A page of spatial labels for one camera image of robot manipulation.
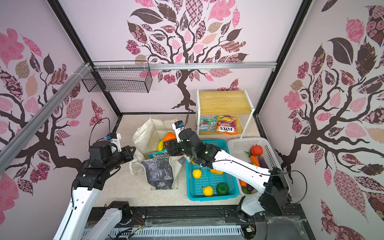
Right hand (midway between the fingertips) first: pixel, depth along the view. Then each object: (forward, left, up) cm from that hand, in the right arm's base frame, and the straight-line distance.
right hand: (169, 139), depth 71 cm
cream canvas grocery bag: (-12, +5, -12) cm, 17 cm away
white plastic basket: (+10, -41, -23) cm, 48 cm away
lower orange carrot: (-14, -38, -22) cm, 46 cm away
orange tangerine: (-1, -1, +4) cm, 4 cm away
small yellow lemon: (-8, -13, -23) cm, 28 cm away
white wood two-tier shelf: (+22, -36, +4) cm, 42 cm away
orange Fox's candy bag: (+17, -32, -10) cm, 38 cm away
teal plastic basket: (-12, -17, -28) cm, 35 cm away
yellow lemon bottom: (-18, -19, -23) cm, 35 cm away
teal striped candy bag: (+1, +8, -15) cm, 17 cm away
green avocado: (-17, -27, -23) cm, 39 cm away
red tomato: (+5, -50, -21) cm, 55 cm away
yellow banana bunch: (+8, +9, -18) cm, 22 cm away
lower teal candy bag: (+18, -21, -10) cm, 29 cm away
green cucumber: (-17, -39, -24) cm, 49 cm away
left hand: (-3, +17, -5) cm, 18 cm away
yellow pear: (-7, -25, -23) cm, 34 cm away
